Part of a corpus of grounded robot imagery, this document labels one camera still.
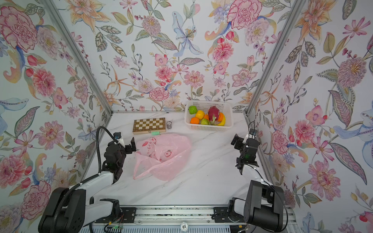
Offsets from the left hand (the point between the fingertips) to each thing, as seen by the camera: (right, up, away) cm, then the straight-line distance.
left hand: (128, 136), depth 87 cm
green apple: (+39, +19, +23) cm, 49 cm away
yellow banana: (+62, +8, +23) cm, 67 cm away
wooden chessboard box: (+5, +6, +23) cm, 24 cm away
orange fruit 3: (+50, +13, +23) cm, 56 cm away
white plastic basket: (+65, +21, +29) cm, 75 cm away
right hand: (+69, +1, +1) cm, 69 cm away
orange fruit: (+41, +10, +23) cm, 48 cm away
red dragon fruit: (+54, +17, +17) cm, 59 cm away
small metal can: (+22, +7, +21) cm, 31 cm away
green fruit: (+48, +10, +20) cm, 53 cm away
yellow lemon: (+45, +15, +24) cm, 53 cm away
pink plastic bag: (+21, -14, +8) cm, 26 cm away
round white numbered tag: (+33, -40, -21) cm, 56 cm away
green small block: (+12, +1, +20) cm, 23 cm away
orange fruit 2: (+61, +13, +23) cm, 66 cm away
